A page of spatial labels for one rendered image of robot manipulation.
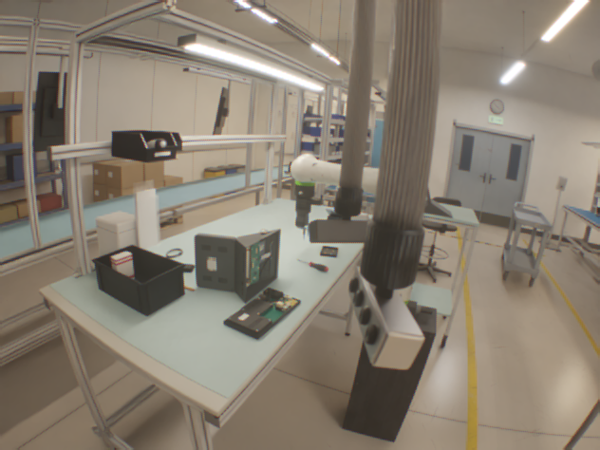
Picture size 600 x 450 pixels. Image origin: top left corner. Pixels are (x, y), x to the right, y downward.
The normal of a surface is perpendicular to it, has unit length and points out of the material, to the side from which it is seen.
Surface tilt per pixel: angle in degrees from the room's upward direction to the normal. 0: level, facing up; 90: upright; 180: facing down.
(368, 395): 90
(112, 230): 90
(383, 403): 90
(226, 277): 90
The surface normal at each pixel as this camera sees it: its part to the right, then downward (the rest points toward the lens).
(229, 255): -0.07, 0.29
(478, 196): -0.41, 0.23
